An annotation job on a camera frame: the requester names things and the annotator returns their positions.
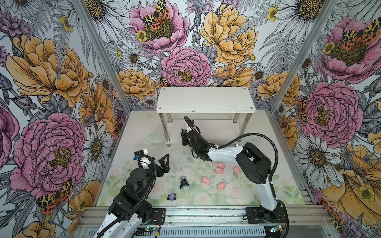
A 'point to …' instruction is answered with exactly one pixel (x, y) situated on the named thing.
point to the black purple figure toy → (183, 182)
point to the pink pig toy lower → (221, 186)
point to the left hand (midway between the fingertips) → (162, 161)
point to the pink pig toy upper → (221, 164)
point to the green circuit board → (149, 228)
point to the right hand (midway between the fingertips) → (184, 135)
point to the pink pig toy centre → (206, 180)
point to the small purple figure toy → (171, 197)
